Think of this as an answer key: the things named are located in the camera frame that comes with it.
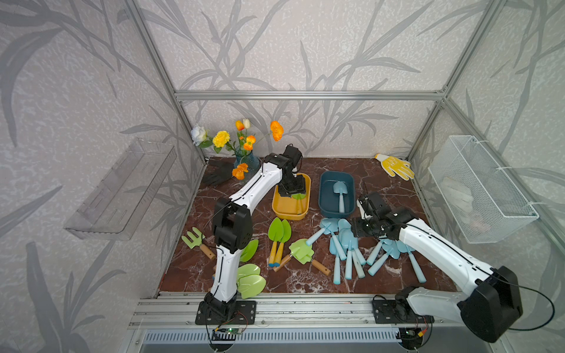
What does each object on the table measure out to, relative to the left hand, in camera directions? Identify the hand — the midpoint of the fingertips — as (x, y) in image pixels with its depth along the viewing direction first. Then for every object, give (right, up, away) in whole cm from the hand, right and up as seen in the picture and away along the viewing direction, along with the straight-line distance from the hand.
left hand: (301, 192), depth 90 cm
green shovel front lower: (-19, -34, -10) cm, 40 cm away
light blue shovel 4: (+13, -27, -8) cm, 31 cm away
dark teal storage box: (+13, -5, +12) cm, 18 cm away
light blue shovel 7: (+25, -12, -36) cm, 46 cm away
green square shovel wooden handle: (+7, -28, -8) cm, 29 cm away
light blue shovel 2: (+18, -13, -1) cm, 22 cm away
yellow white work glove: (+52, +12, +28) cm, 61 cm away
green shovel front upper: (-21, -29, -8) cm, 36 cm away
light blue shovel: (+12, -14, +3) cm, 19 cm away
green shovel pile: (-21, -23, -3) cm, 32 cm away
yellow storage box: (-4, -8, +8) cm, 12 cm away
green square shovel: (-1, -23, -4) cm, 23 cm away
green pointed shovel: (-6, -18, +1) cm, 19 cm away
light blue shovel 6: (+36, -23, -4) cm, 43 cm away
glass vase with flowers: (-25, +14, +10) cm, 30 cm away
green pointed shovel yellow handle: (-11, -17, +4) cm, 21 cm away
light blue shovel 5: (+33, -21, -2) cm, 39 cm away
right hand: (+20, -13, -7) cm, 25 cm away
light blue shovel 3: (+15, -20, -3) cm, 25 cm away
